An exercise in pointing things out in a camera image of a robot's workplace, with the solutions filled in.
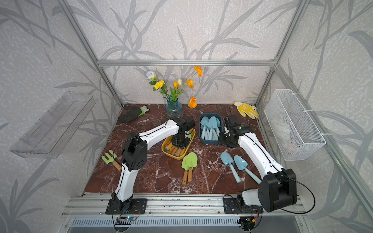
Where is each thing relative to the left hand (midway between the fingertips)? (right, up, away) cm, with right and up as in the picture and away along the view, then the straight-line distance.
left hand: (183, 148), depth 90 cm
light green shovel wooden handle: (+1, -11, -3) cm, 11 cm away
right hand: (+22, +5, -6) cm, 24 cm away
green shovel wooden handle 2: (+6, -8, -1) cm, 10 cm away
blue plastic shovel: (+20, +13, +12) cm, 27 cm away
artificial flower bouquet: (-5, +38, +4) cm, 38 cm away
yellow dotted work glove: (+49, +26, +29) cm, 62 cm away
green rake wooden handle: (-46, -7, +1) cm, 46 cm away
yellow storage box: (-6, -3, +1) cm, 7 cm away
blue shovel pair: (+15, +14, +15) cm, 25 cm away
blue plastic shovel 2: (+28, -7, -1) cm, 29 cm away
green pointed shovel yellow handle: (-9, +1, +1) cm, 9 cm away
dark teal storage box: (+18, +21, +20) cm, 34 cm away
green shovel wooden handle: (-3, -2, -3) cm, 5 cm away
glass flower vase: (-8, +25, +13) cm, 29 cm away
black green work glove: (-45, +23, +26) cm, 57 cm away
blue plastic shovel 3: (+36, -9, -2) cm, 37 cm away
